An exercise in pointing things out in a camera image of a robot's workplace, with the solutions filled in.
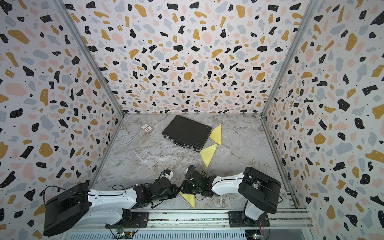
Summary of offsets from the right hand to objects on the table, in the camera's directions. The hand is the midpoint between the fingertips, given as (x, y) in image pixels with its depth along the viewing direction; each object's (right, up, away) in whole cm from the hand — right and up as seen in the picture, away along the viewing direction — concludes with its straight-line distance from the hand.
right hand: (180, 190), depth 82 cm
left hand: (+2, 0, 0) cm, 2 cm away
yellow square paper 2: (+22, +29, +26) cm, 45 cm away
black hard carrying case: (+2, +30, +24) cm, 38 cm away
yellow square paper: (+16, +17, +18) cm, 29 cm away
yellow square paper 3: (+6, -4, -2) cm, 7 cm away
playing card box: (-28, +34, +28) cm, 52 cm away
